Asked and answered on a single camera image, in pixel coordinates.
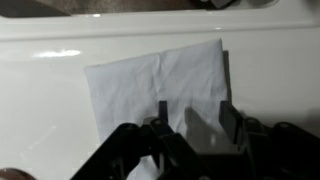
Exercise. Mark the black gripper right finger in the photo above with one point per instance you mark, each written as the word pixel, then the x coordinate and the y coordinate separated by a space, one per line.
pixel 280 153

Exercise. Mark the white cloth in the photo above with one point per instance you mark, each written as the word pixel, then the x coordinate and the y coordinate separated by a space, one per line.
pixel 133 86

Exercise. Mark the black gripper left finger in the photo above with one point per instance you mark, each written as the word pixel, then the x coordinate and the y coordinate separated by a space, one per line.
pixel 133 153

